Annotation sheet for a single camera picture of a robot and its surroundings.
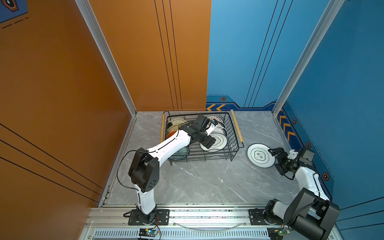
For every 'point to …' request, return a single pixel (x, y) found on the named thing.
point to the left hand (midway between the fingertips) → (209, 136)
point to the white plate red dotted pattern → (217, 118)
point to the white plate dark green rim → (218, 131)
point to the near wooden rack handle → (237, 125)
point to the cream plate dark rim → (178, 121)
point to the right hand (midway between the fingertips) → (271, 155)
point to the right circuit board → (274, 233)
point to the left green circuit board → (147, 232)
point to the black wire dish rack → (229, 151)
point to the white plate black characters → (220, 142)
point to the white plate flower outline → (259, 156)
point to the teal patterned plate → (181, 154)
